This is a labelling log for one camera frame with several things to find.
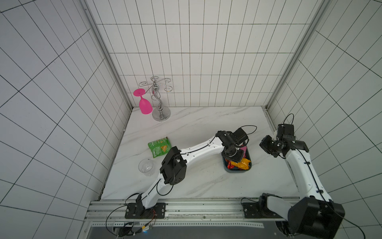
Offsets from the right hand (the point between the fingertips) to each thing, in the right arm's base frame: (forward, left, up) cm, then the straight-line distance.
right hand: (255, 142), depth 82 cm
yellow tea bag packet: (-12, +7, -3) cm, 14 cm away
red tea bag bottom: (-11, +14, -8) cm, 20 cm away
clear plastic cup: (-13, +63, -13) cm, 65 cm away
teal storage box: (-11, +9, -13) cm, 19 cm away
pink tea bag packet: (0, +4, -8) cm, 9 cm away
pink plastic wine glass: (+23, +69, +1) cm, 73 cm away
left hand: (-11, +12, -4) cm, 17 cm away
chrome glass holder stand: (+30, +63, -12) cm, 71 cm away
